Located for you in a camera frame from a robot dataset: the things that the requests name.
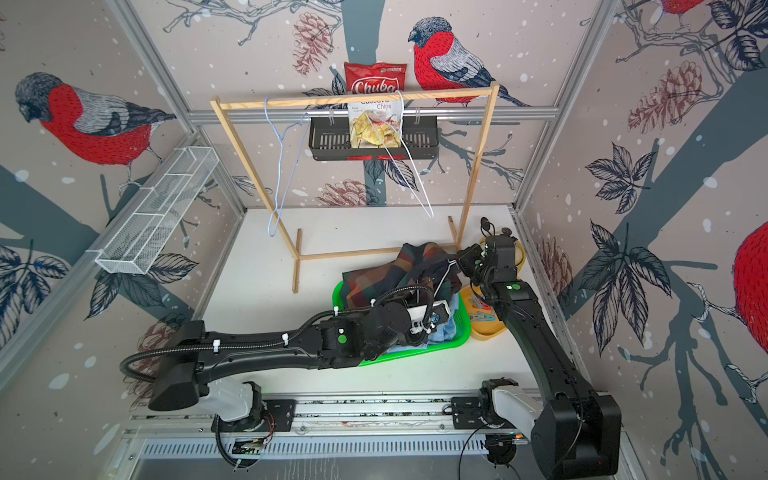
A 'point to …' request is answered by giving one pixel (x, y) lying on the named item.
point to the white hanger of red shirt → (450, 263)
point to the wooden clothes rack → (294, 248)
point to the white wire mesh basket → (154, 213)
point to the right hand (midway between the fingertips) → (454, 247)
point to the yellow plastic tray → (481, 329)
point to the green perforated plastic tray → (338, 301)
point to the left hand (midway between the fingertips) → (430, 297)
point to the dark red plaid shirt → (426, 264)
